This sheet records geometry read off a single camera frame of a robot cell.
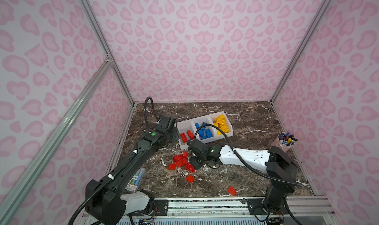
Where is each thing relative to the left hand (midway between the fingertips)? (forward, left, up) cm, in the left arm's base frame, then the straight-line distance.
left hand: (175, 134), depth 81 cm
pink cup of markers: (-2, -61, -4) cm, 62 cm away
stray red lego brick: (-18, -8, -18) cm, 27 cm away
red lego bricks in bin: (+7, -4, -16) cm, 18 cm away
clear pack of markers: (-19, +21, -17) cm, 34 cm away
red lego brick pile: (-8, -2, -17) cm, 19 cm away
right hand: (-10, -11, -12) cm, 19 cm away
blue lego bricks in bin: (+10, -17, -16) cm, 26 cm away
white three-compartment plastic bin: (+13, -5, -16) cm, 21 cm away
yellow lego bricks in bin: (+17, -29, -13) cm, 36 cm away
